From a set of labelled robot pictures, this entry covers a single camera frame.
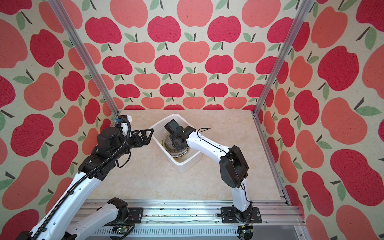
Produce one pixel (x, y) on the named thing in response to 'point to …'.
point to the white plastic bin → (183, 164)
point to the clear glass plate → (167, 144)
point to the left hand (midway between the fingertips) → (149, 131)
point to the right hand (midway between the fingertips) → (174, 138)
